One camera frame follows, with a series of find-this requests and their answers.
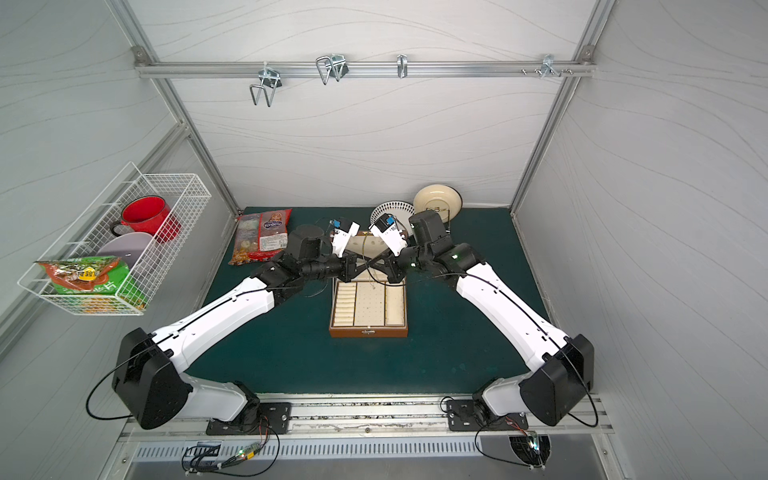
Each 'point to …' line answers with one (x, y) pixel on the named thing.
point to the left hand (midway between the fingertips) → (374, 263)
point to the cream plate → (443, 199)
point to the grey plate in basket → (128, 246)
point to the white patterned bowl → (399, 210)
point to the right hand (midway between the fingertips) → (372, 260)
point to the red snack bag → (260, 237)
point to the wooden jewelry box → (368, 305)
